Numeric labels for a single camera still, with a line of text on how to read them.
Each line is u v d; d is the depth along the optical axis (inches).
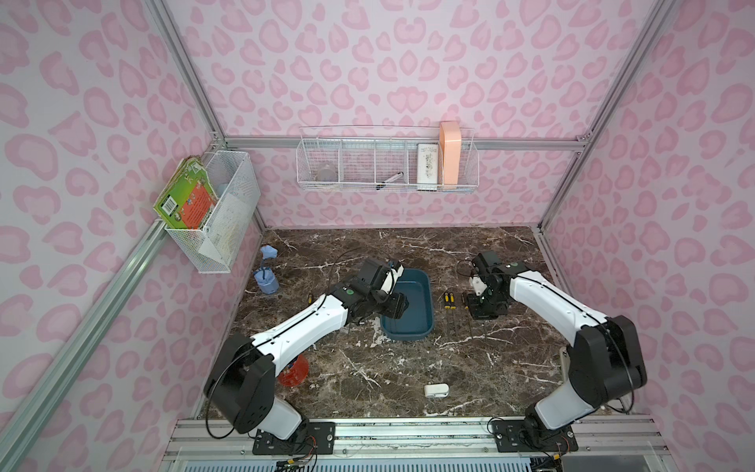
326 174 38.2
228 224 33.2
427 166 35.7
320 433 29.1
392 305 28.9
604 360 17.1
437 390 30.7
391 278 26.7
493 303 28.1
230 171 31.8
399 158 39.4
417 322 37.2
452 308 38.4
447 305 38.5
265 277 37.6
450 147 32.4
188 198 28.2
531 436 26.0
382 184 36.4
